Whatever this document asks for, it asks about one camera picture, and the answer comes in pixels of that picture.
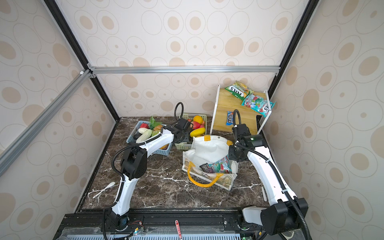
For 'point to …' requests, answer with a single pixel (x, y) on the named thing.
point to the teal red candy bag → (259, 104)
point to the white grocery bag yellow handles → (208, 162)
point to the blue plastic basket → (130, 139)
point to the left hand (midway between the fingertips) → (188, 134)
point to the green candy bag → (239, 90)
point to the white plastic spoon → (111, 184)
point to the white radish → (144, 136)
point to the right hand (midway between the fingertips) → (235, 155)
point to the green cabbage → (154, 132)
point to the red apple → (195, 125)
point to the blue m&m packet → (230, 118)
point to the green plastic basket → (188, 145)
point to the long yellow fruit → (197, 132)
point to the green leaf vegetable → (153, 123)
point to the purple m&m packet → (207, 168)
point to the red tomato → (145, 125)
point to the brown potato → (158, 127)
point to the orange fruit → (198, 118)
